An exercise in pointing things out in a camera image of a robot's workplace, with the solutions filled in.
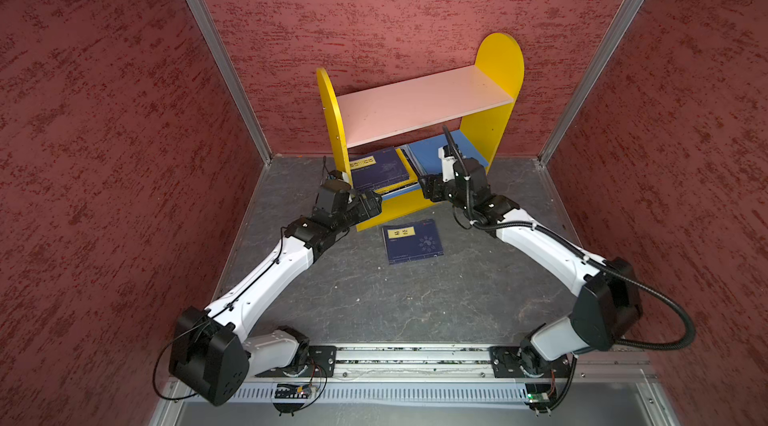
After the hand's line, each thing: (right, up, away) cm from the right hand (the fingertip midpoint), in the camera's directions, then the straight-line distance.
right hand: (425, 181), depth 83 cm
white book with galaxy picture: (-2, +7, +18) cm, 19 cm away
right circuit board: (+26, -52, -12) cm, 60 cm away
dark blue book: (-16, +4, +7) cm, 18 cm away
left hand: (-16, -7, -2) cm, 17 cm away
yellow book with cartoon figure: (-3, +1, +7) cm, 8 cm away
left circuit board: (-35, -52, -10) cm, 64 cm away
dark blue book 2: (-3, -19, +13) cm, 23 cm away
